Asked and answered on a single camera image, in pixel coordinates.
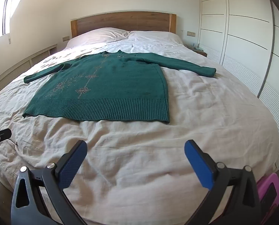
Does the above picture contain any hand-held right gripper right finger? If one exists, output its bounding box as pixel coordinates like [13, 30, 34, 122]
[184, 140, 262, 225]

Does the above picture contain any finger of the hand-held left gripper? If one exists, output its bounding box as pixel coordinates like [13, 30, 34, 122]
[0, 123, 12, 153]

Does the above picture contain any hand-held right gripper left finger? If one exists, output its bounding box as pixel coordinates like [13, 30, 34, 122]
[10, 140, 88, 225]

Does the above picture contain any green knit sweater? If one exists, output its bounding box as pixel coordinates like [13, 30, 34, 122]
[22, 50, 217, 124]

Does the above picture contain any bed with beige sheet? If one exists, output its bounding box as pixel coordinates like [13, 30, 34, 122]
[0, 28, 279, 225]

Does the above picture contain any pink plastic object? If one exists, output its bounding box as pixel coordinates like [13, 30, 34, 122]
[257, 173, 279, 225]

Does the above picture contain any slatted wooden cabinet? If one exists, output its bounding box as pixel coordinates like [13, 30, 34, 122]
[0, 44, 58, 101]

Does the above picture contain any wooden nightstand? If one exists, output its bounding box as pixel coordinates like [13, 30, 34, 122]
[190, 46, 208, 57]

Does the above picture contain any white pillow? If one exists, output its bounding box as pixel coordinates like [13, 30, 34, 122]
[128, 31, 184, 46]
[65, 27, 130, 48]

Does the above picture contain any white wardrobe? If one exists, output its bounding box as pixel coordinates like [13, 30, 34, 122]
[198, 0, 279, 167]

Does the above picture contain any wooden headboard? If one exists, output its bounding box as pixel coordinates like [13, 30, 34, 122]
[71, 11, 177, 39]

